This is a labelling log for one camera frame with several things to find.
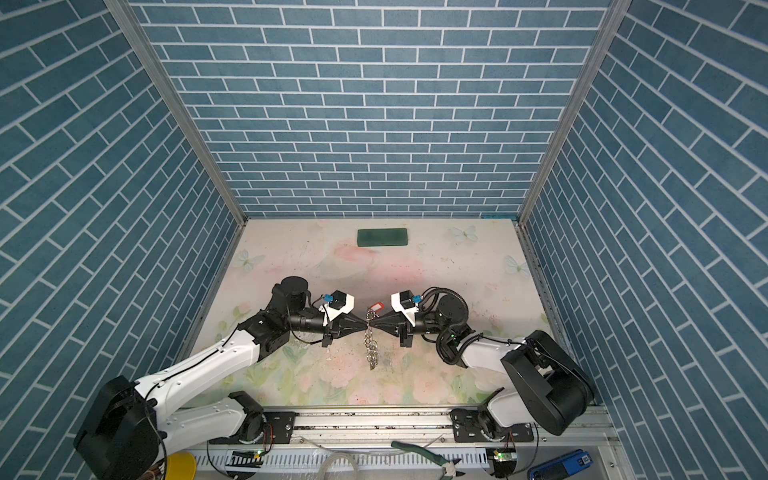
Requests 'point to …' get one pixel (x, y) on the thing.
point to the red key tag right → (377, 307)
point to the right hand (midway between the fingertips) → (370, 323)
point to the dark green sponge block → (378, 237)
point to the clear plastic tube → (328, 460)
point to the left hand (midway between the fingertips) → (363, 326)
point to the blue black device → (561, 466)
